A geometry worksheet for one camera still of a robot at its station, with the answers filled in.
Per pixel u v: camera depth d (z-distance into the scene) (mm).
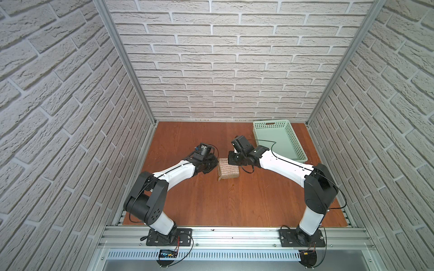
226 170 931
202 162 707
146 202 442
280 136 1132
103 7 696
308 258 694
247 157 646
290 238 726
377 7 690
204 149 726
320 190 460
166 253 722
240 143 670
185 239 724
